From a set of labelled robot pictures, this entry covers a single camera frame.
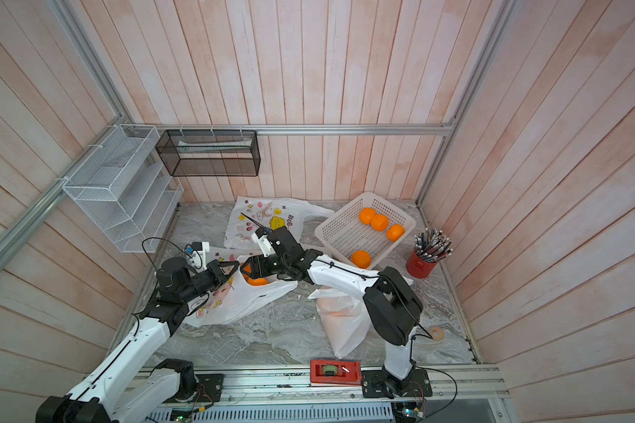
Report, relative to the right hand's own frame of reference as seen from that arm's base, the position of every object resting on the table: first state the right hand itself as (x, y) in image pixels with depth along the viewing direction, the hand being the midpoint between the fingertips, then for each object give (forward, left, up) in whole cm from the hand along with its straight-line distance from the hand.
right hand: (247, 268), depth 81 cm
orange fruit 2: (+33, -42, -12) cm, 55 cm away
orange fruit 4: (+23, -52, -10) cm, 57 cm away
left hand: (-1, +1, +3) cm, 3 cm away
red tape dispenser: (-27, -27, -11) cm, 40 cm away
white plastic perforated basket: (+25, -32, -14) cm, 43 cm away
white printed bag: (-9, +3, -3) cm, 10 cm away
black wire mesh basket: (+47, +22, +10) cm, 53 cm away
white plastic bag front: (-12, -31, -7) cm, 34 cm away
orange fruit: (-4, -4, -1) cm, 6 cm away
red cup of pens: (+10, -60, -1) cm, 60 cm away
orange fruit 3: (+28, -47, -10) cm, 56 cm away
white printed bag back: (+36, +9, -14) cm, 39 cm away
